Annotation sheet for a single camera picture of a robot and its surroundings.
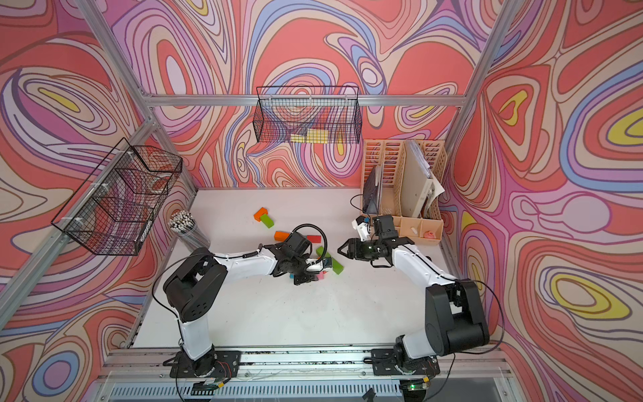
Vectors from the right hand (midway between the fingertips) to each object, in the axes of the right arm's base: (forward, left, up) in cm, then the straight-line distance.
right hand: (345, 257), depth 86 cm
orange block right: (-6, +6, +2) cm, 9 cm away
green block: (+24, +32, -8) cm, 41 cm away
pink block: (-3, +9, -8) cm, 13 cm away
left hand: (-1, +10, -9) cm, 13 cm away
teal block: (-6, +19, -2) cm, 20 cm away
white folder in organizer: (+18, -26, +15) cm, 35 cm away
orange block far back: (+27, +35, -6) cm, 45 cm away
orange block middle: (+14, +24, -6) cm, 29 cm away
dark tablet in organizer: (+29, -13, +2) cm, 32 cm away
